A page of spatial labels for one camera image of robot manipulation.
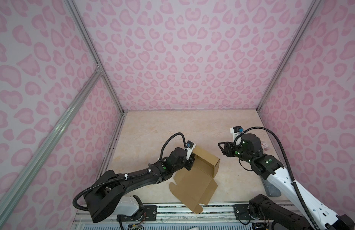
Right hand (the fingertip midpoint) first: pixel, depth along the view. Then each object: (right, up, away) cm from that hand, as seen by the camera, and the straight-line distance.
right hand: (221, 143), depth 75 cm
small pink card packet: (+34, -4, +21) cm, 40 cm away
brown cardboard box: (-14, -23, +2) cm, 27 cm away
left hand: (-13, -6, +6) cm, 16 cm away
